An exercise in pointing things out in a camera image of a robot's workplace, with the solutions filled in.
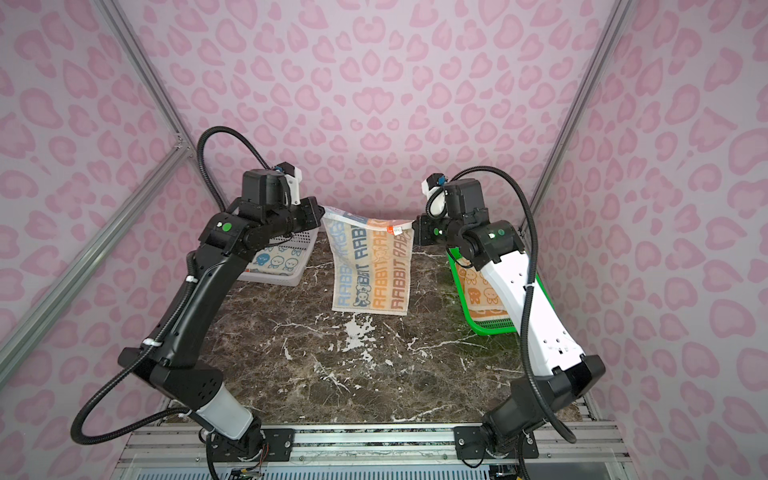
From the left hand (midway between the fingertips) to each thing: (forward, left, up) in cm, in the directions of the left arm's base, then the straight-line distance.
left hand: (325, 203), depth 70 cm
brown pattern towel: (-4, -45, -40) cm, 60 cm away
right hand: (-4, -21, -2) cm, 21 cm away
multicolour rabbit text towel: (+3, -9, -26) cm, 28 cm away
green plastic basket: (-17, -41, -32) cm, 55 cm away
